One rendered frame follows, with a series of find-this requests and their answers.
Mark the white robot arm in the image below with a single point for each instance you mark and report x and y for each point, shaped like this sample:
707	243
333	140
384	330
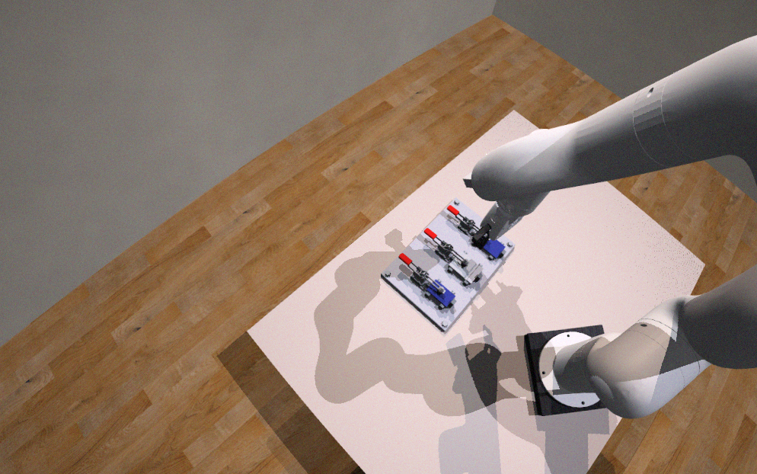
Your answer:
704	111

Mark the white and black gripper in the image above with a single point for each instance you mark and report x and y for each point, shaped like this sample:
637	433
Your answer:
496	223

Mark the grey toggle clamp with red handle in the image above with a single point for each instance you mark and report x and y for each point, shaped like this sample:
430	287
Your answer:
463	226

